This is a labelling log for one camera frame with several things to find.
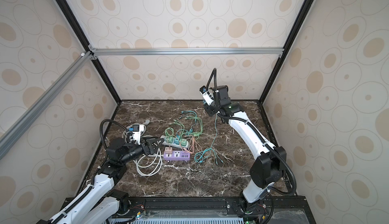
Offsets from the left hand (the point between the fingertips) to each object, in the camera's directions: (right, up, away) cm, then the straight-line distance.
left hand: (163, 139), depth 72 cm
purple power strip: (+5, -12, +16) cm, 20 cm away
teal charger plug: (+4, -3, +18) cm, 19 cm away
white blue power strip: (+2, -6, +20) cm, 21 cm away
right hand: (+23, +19, +11) cm, 32 cm away
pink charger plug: (0, -8, +14) cm, 16 cm away
